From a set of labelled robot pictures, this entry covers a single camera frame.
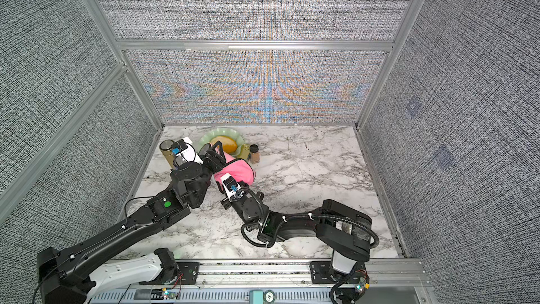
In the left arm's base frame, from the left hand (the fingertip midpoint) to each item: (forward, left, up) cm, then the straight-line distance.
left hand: (221, 144), depth 68 cm
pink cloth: (-6, -5, -6) cm, 10 cm away
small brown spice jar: (+15, -9, -26) cm, 32 cm away
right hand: (-5, 0, -8) cm, 10 cm away
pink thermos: (-3, +4, +2) cm, 5 cm away
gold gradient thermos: (+9, +25, -13) cm, 30 cm away
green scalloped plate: (+27, +15, -27) cm, 41 cm away
